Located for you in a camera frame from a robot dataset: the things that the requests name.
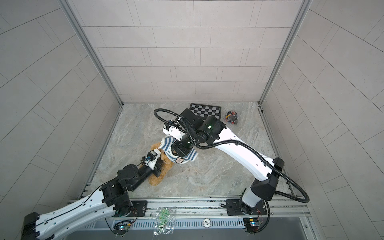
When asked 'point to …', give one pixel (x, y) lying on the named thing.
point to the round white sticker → (206, 222)
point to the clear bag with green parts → (165, 218)
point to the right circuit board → (252, 224)
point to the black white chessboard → (204, 111)
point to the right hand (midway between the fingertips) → (174, 152)
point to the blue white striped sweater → (166, 143)
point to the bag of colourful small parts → (231, 117)
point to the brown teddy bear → (167, 162)
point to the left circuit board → (121, 228)
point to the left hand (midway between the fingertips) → (169, 153)
